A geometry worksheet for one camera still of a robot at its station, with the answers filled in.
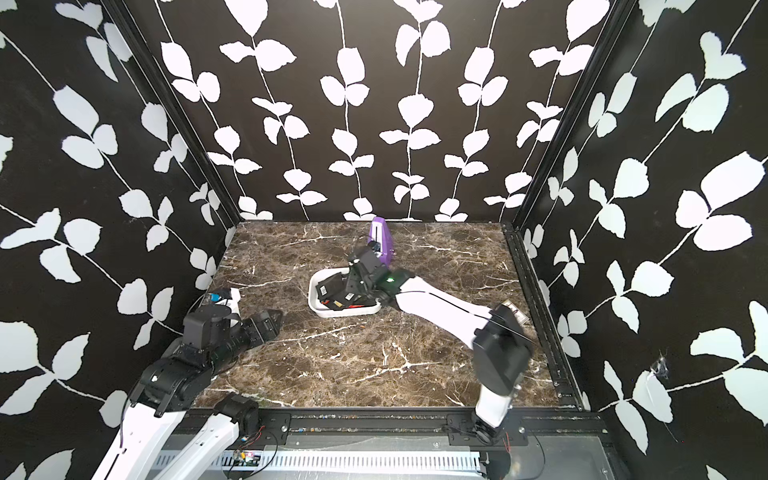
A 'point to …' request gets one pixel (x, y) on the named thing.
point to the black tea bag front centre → (331, 287)
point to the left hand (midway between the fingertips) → (270, 314)
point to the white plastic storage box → (316, 305)
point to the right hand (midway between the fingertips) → (346, 276)
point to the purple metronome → (379, 232)
